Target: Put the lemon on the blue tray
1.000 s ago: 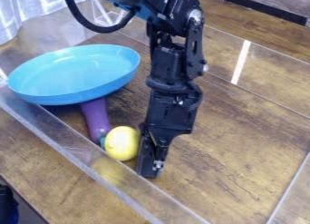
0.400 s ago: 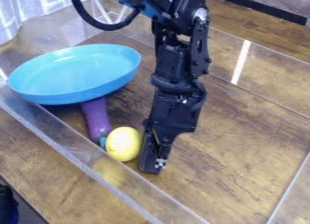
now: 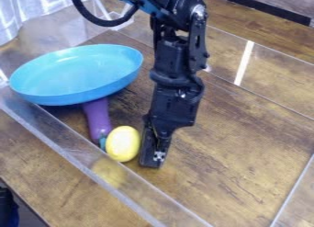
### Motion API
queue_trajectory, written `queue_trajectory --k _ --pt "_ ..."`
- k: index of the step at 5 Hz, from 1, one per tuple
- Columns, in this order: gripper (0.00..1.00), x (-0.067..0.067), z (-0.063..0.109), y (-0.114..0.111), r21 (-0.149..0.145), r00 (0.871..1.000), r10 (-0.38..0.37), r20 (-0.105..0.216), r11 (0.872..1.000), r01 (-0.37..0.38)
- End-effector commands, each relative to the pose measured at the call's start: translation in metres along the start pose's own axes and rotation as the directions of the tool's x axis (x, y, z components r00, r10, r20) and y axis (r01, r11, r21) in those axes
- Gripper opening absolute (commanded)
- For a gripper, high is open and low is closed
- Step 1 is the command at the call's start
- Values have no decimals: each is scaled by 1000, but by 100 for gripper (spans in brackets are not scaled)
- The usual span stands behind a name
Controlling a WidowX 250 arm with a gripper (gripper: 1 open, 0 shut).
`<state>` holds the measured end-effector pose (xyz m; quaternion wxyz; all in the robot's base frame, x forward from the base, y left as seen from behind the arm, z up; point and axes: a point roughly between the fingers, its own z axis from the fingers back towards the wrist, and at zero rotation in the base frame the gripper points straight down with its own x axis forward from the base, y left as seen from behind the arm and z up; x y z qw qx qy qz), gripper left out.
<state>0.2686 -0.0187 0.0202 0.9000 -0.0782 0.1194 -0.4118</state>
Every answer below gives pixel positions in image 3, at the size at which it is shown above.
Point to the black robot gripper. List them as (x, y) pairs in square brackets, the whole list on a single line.
[(173, 108)]

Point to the yellow toy lemon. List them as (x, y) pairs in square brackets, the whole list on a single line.
[(123, 143)]

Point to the purple toy eggplant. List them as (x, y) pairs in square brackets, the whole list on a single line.
[(96, 111)]

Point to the blue round plastic tray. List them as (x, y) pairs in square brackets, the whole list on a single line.
[(77, 74)]

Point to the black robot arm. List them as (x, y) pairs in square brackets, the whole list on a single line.
[(177, 23)]

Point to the dark object at bottom left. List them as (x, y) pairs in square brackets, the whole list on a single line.
[(9, 218)]

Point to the clear acrylic stand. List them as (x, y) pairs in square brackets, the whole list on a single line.
[(101, 11)]

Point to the black bar at table edge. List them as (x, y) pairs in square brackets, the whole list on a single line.
[(275, 11)]

